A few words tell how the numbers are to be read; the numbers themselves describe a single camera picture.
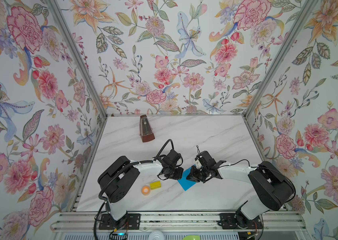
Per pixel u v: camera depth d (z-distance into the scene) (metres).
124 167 0.49
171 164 0.73
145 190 0.84
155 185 0.85
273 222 0.76
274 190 0.45
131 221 0.74
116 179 0.48
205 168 0.72
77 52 0.85
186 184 0.87
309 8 0.69
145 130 1.00
